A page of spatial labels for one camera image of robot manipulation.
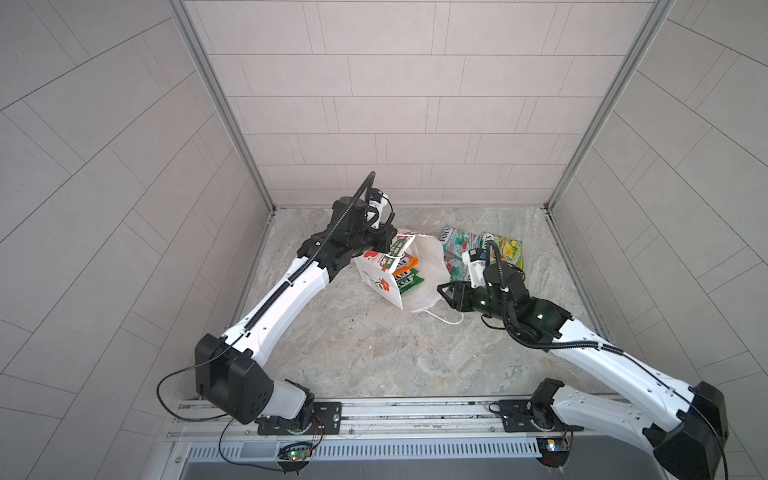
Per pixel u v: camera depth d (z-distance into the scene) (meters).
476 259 0.65
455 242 1.02
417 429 0.71
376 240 0.65
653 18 0.71
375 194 0.65
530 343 0.52
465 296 0.63
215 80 0.82
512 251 1.01
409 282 0.89
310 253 0.52
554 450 0.68
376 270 0.79
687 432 0.37
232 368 0.38
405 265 0.89
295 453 0.65
